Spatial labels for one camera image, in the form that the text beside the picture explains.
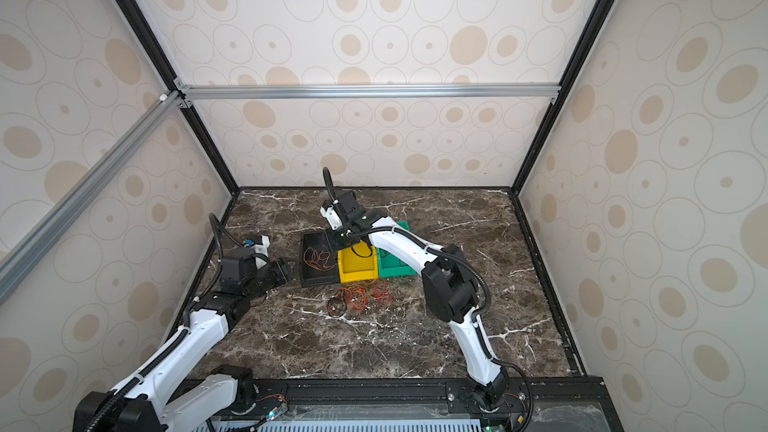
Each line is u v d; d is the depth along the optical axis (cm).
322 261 98
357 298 90
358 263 95
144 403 40
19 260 51
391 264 96
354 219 69
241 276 63
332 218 81
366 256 77
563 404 73
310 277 95
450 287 53
